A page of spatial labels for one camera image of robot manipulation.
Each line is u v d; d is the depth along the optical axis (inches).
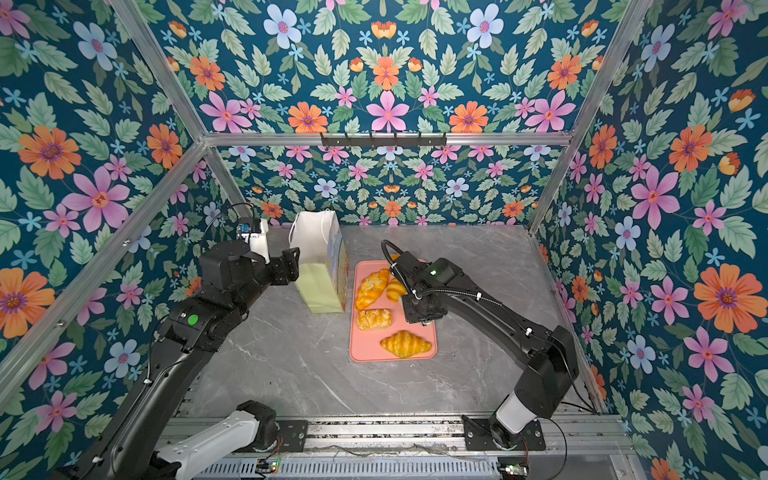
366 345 35.2
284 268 22.9
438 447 28.8
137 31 27.7
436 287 20.6
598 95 31.6
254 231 21.3
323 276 31.4
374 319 35.6
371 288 38.7
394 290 38.5
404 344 33.2
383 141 36.3
